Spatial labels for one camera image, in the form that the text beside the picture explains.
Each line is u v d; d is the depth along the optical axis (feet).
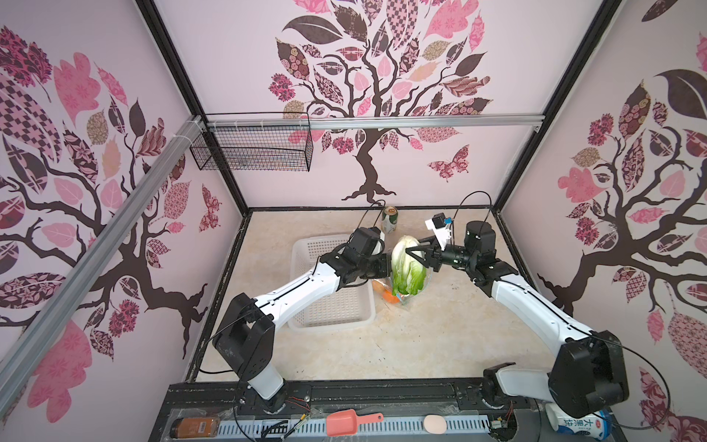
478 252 2.03
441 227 2.20
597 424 2.07
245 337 1.41
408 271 2.44
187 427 2.19
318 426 2.29
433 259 2.24
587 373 1.33
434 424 2.30
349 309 2.97
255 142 3.11
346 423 2.29
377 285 2.78
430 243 2.43
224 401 2.45
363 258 2.07
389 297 2.87
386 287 2.73
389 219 3.43
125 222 1.94
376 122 3.10
